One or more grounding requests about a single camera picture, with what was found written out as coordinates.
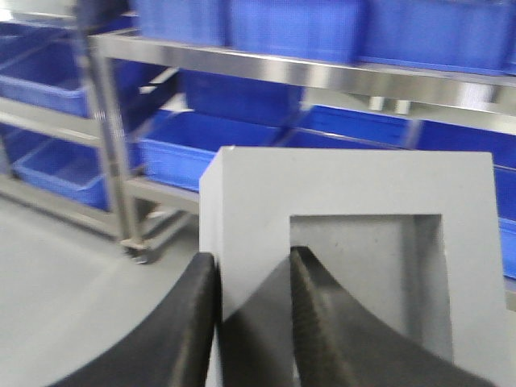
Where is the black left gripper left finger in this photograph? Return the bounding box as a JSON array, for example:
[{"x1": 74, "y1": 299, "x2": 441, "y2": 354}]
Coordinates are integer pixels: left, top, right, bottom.
[{"x1": 50, "y1": 252, "x2": 221, "y2": 387}]

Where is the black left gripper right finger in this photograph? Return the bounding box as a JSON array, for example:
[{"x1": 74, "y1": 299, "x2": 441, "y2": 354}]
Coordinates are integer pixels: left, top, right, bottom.
[{"x1": 289, "y1": 244, "x2": 499, "y2": 387}]

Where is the steel roller rack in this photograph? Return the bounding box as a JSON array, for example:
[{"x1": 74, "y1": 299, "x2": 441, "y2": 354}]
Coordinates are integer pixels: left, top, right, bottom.
[{"x1": 0, "y1": 7, "x2": 122, "y2": 243}]

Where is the steel rack on castors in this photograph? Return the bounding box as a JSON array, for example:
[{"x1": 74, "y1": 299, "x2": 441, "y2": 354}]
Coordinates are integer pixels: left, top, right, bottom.
[{"x1": 86, "y1": 27, "x2": 516, "y2": 265}]

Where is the grey block with square hole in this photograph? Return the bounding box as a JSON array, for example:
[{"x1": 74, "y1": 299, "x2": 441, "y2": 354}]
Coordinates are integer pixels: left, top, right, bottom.
[{"x1": 198, "y1": 145, "x2": 507, "y2": 387}]

